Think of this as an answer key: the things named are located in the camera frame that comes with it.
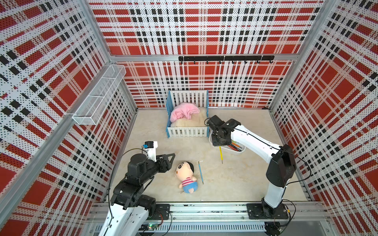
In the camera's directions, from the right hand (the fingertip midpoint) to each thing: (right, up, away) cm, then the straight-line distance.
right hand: (221, 141), depth 85 cm
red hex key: (+10, -6, +10) cm, 15 cm away
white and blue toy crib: (-12, +29, +24) cm, 40 cm away
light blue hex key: (-12, -19, +4) cm, 23 cm away
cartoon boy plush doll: (-21, -17, -5) cm, 27 cm away
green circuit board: (-37, -39, -16) cm, 56 cm away
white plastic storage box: (+4, -6, +6) cm, 10 cm away
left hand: (-26, -5, -14) cm, 30 cm away
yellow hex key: (+1, -10, +9) cm, 14 cm away
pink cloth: (-23, +19, +13) cm, 32 cm away
